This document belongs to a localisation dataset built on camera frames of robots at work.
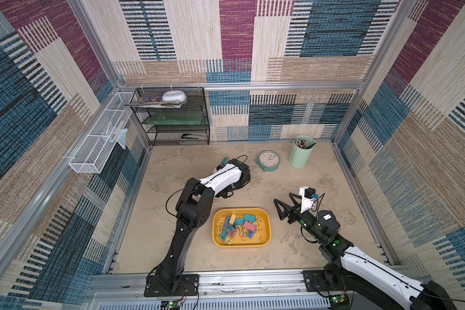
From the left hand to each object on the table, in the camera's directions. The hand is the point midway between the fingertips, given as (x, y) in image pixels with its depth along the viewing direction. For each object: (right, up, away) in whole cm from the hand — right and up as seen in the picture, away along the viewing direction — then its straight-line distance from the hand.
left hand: (208, 194), depth 91 cm
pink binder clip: (+19, -13, -6) cm, 24 cm away
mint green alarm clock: (+31, +16, +17) cm, 39 cm away
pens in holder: (+46, +24, +5) cm, 52 cm away
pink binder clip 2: (+12, -16, -7) cm, 21 cm away
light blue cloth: (-33, +25, -13) cm, 43 cm away
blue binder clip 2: (+9, -12, -5) cm, 16 cm away
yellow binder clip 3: (+6, -13, -4) cm, 15 cm away
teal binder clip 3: (+8, -16, -8) cm, 19 cm away
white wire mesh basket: (-53, +19, -2) cm, 56 cm away
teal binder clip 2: (+15, -11, -5) cm, 19 cm away
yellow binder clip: (+12, -10, -4) cm, 16 cm away
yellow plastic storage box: (+13, -13, -8) cm, 20 cm away
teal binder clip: (+19, -10, -3) cm, 22 cm away
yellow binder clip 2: (+10, -18, -8) cm, 22 cm away
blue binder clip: (+19, -16, -7) cm, 26 cm away
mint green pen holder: (+48, +17, +15) cm, 53 cm away
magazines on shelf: (-24, +43, 0) cm, 49 cm away
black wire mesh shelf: (-21, +40, +15) cm, 47 cm away
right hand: (+32, +2, -14) cm, 35 cm away
